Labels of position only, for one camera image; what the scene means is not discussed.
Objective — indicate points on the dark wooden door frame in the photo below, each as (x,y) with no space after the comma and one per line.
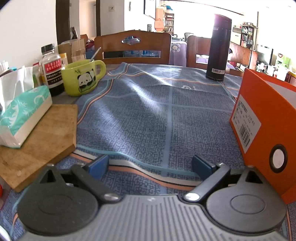
(62,20)

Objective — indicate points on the brown paper bag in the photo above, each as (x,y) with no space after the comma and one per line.
(77,49)

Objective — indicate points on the dark thermos bottle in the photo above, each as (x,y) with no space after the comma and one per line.
(218,46)

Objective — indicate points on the green panda mug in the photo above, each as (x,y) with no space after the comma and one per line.
(78,78)

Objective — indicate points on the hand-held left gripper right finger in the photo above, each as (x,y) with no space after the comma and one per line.
(201,167)

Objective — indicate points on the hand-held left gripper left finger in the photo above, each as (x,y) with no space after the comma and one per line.
(99,165)

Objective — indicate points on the bookshelf with orange bag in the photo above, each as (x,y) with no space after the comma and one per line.
(167,22)

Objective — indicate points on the orange cardboard box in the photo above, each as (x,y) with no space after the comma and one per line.
(270,111)

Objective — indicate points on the teal tissue box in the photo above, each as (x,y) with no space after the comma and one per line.
(27,109)

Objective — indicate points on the blue patterned tablecloth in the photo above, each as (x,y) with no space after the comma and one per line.
(150,120)

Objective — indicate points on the glass bottle with black cap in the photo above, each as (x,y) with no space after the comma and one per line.
(52,76)

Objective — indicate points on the tall dark bookshelf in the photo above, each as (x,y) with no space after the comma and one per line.
(248,34)

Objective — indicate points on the black monitor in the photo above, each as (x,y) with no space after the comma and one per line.
(264,55)

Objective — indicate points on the wooden cutting board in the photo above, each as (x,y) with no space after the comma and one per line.
(46,143)

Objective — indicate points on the small yellow label jar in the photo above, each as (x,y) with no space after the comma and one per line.
(64,59)

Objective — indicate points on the white standing air conditioner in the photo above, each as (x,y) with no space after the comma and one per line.
(236,34)

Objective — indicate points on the wooden chair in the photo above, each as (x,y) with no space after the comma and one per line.
(148,39)
(198,46)

